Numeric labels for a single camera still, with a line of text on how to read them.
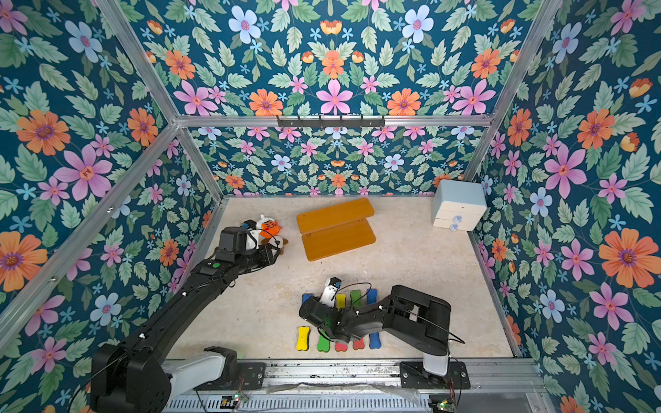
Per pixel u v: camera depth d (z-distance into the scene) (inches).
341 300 33.9
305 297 34.7
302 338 31.4
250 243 26.5
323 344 30.8
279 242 39.9
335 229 38.5
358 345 31.2
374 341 30.9
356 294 35.5
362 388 28.6
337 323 25.6
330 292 31.2
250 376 28.9
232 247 24.7
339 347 30.9
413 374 28.5
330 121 36.5
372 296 35.7
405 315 19.9
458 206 39.0
